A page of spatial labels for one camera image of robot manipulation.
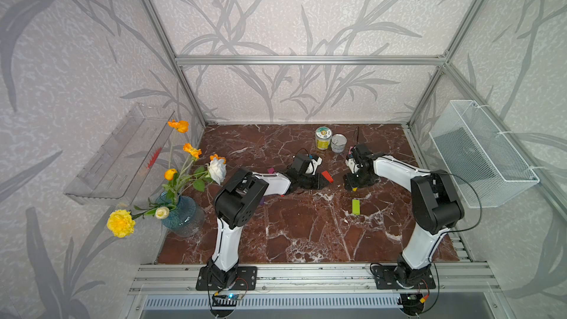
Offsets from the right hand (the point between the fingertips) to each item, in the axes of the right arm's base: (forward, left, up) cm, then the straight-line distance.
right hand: (352, 183), depth 96 cm
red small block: (+4, +10, -1) cm, 11 cm away
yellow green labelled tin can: (+21, +11, +6) cm, 25 cm away
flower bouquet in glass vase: (-17, +66, +14) cm, 70 cm away
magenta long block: (+8, +37, -1) cm, 38 cm away
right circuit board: (-42, -14, -5) cm, 45 cm away
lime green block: (-11, 0, 0) cm, 11 cm away
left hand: (-2, +11, +3) cm, 11 cm away
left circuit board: (-42, +48, -3) cm, 64 cm away
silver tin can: (+20, +4, +4) cm, 21 cm away
